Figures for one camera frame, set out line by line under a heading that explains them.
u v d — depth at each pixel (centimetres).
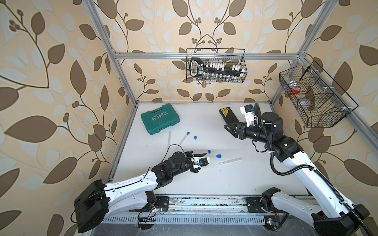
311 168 43
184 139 99
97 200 41
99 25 78
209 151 94
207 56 91
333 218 39
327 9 72
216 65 82
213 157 64
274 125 48
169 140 99
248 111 60
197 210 74
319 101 74
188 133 102
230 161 91
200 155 72
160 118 105
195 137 100
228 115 109
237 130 60
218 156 64
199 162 61
